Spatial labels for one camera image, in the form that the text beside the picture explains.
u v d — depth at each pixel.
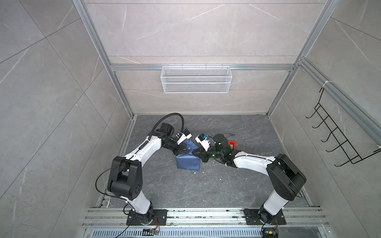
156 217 0.73
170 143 0.76
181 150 0.75
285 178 0.45
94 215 0.76
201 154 0.80
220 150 0.69
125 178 0.46
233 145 0.94
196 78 0.96
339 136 0.67
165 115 0.67
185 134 0.76
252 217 0.73
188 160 0.83
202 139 0.75
